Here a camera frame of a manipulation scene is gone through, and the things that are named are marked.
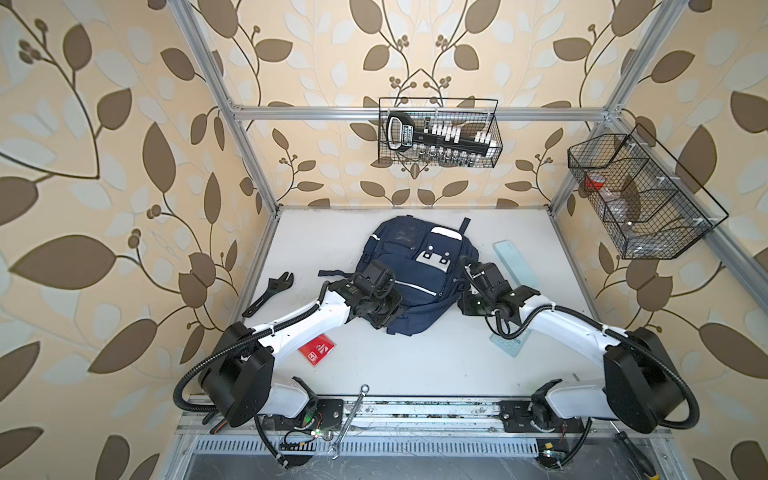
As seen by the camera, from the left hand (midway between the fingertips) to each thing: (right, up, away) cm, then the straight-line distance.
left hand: (412, 304), depth 81 cm
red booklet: (-28, -14, +5) cm, 31 cm away
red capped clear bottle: (+50, +34, 0) cm, 61 cm away
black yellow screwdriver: (+52, -33, -14) cm, 63 cm away
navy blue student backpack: (+4, +10, +17) cm, 20 cm away
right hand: (+16, -2, +7) cm, 17 cm away
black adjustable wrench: (-45, +2, +17) cm, 48 cm away
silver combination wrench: (-19, -32, -10) cm, 39 cm away
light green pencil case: (+37, +9, +22) cm, 44 cm away
